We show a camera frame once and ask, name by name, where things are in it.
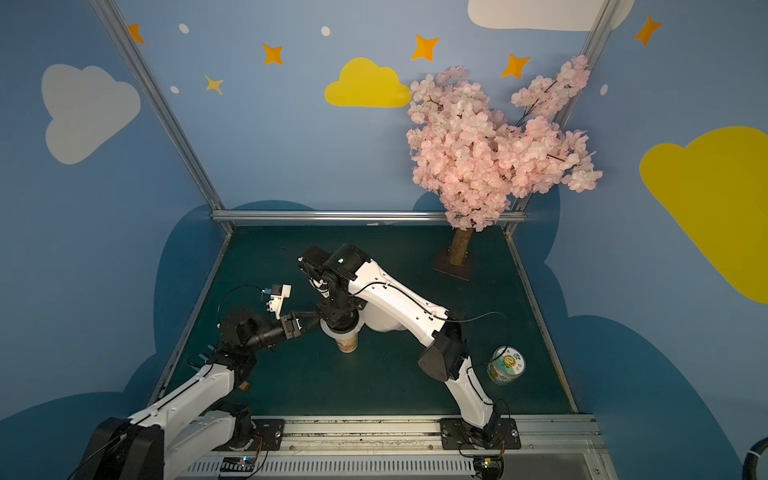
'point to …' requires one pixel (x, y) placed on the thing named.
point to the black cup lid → (342, 325)
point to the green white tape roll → (505, 365)
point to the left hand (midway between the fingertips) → (322, 313)
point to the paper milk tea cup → (347, 342)
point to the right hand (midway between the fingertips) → (345, 308)
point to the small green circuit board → (237, 464)
